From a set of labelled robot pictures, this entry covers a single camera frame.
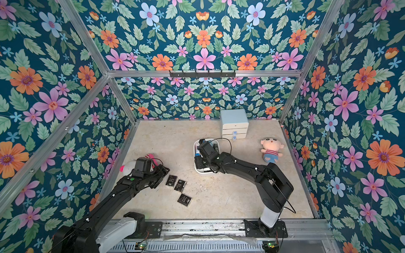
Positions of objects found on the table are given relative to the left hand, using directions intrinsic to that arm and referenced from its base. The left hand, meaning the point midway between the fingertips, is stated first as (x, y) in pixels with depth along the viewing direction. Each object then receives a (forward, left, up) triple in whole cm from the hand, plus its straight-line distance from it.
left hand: (170, 171), depth 84 cm
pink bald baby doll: (+13, -61, -2) cm, 63 cm away
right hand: (+5, -16, +1) cm, 17 cm away
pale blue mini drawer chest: (+27, -40, +6) cm, 48 cm away
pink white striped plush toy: (+5, +24, -1) cm, 24 cm away
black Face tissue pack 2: (-6, -5, -6) cm, 10 cm away
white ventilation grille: (-36, -37, -9) cm, 53 cm away
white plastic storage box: (-3, -17, +9) cm, 19 cm away
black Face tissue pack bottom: (-14, -8, -6) cm, 17 cm away
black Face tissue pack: (-2, 0, -7) cm, 7 cm away
